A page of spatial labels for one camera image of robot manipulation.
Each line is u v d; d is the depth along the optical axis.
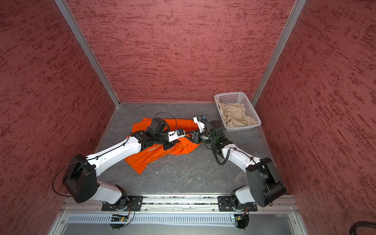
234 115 1.10
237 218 0.71
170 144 0.72
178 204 0.76
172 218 0.71
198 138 0.71
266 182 0.42
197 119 0.74
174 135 0.70
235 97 1.18
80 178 0.42
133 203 0.75
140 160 0.87
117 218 0.73
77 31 0.79
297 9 0.71
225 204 0.74
